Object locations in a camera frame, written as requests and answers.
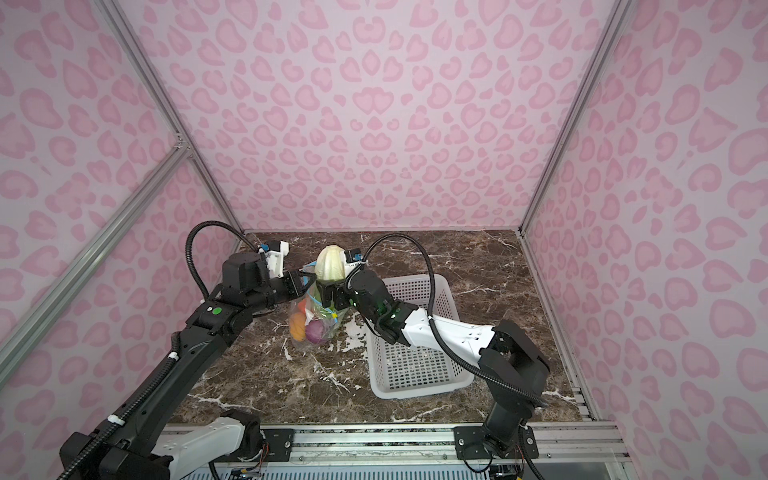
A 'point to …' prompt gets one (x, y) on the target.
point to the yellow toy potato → (298, 326)
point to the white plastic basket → (403, 371)
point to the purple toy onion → (314, 331)
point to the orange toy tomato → (302, 305)
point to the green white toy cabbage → (330, 263)
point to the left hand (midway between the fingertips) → (317, 271)
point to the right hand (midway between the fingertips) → (331, 276)
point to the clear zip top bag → (332, 319)
